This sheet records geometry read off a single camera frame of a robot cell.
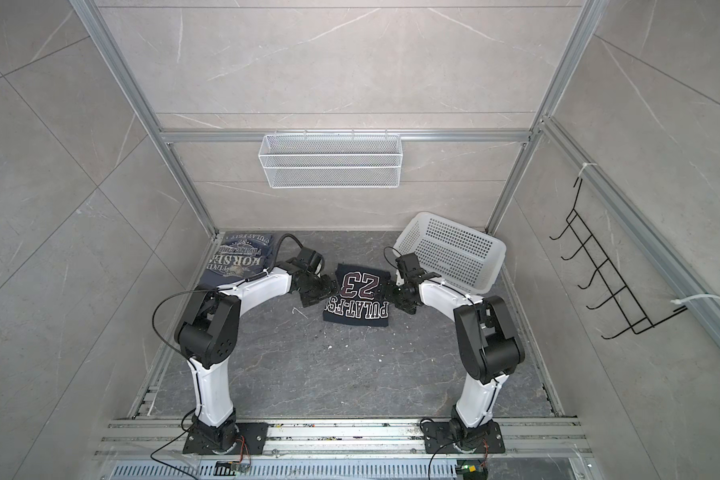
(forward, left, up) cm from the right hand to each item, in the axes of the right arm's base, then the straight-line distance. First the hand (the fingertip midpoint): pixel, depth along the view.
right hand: (385, 296), depth 96 cm
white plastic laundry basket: (+19, -32, -4) cm, 37 cm away
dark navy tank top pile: (-1, +8, +3) cm, 9 cm away
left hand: (+3, +17, +1) cm, 17 cm away
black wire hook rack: (-25, -48, +28) cm, 61 cm away
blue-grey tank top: (+18, +53, 0) cm, 56 cm away
